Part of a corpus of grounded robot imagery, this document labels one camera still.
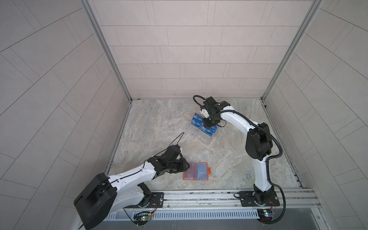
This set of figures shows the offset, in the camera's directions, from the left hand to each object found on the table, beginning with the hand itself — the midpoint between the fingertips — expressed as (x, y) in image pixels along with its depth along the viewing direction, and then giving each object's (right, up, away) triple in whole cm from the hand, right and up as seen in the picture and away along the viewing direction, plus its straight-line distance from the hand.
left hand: (192, 167), depth 79 cm
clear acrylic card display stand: (+5, +18, +15) cm, 24 cm away
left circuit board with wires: (-23, -18, -15) cm, 33 cm away
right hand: (+9, +22, +13) cm, 27 cm away
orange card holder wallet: (+3, -3, +1) cm, 4 cm away
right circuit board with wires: (+35, -19, -12) cm, 41 cm away
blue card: (+4, +27, +15) cm, 31 cm away
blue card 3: (+11, +18, +10) cm, 24 cm away
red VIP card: (-1, -3, -1) cm, 4 cm away
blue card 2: (+4, +23, +14) cm, 27 cm away
